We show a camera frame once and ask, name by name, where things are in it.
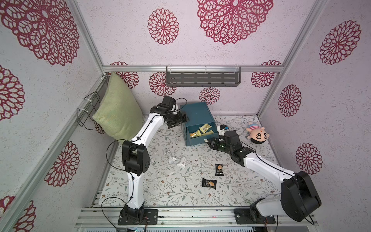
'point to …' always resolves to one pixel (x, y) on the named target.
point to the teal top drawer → (189, 130)
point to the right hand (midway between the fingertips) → (206, 139)
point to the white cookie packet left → (172, 159)
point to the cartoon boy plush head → (258, 136)
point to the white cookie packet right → (181, 164)
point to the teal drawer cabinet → (198, 114)
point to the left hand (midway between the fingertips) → (183, 122)
